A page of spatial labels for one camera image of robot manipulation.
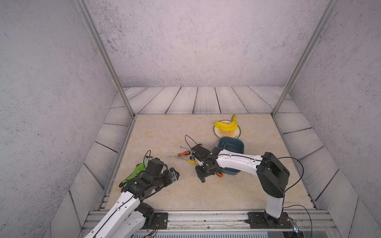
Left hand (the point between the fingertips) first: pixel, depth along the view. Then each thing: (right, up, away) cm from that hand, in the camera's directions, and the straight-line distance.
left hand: (176, 178), depth 77 cm
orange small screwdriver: (+2, +9, +19) cm, 21 cm away
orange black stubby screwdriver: (+24, -1, +10) cm, 26 cm away
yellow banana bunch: (+32, +26, +30) cm, 51 cm away
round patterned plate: (+27, +21, +31) cm, 46 cm away
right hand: (+13, -1, +7) cm, 15 cm away
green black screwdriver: (+14, -4, +7) cm, 16 cm away
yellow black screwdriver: (+8, +4, +15) cm, 18 cm away
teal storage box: (+37, +15, +24) cm, 47 cm away
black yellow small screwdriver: (+4, +11, +24) cm, 27 cm away
